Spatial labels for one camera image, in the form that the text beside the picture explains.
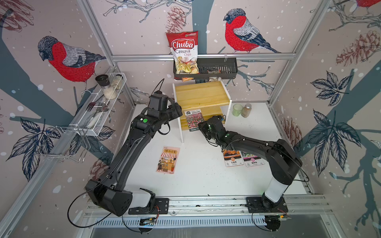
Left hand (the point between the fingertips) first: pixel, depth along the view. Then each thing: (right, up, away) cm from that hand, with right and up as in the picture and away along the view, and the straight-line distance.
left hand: (179, 106), depth 73 cm
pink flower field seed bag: (+7, -6, +17) cm, 19 cm away
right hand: (+9, -10, +15) cm, 20 cm away
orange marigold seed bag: (+32, -31, +17) cm, 48 cm away
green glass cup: (+40, 0, +37) cm, 55 cm away
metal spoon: (-36, -1, -3) cm, 36 cm away
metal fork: (-43, +1, -2) cm, 43 cm away
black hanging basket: (+20, +30, +34) cm, 49 cm away
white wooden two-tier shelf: (+18, +5, +5) cm, 19 cm away
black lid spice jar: (-38, +8, +4) cm, 39 cm away
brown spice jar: (+46, -1, +33) cm, 57 cm away
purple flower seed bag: (+43, -32, +16) cm, 56 cm away
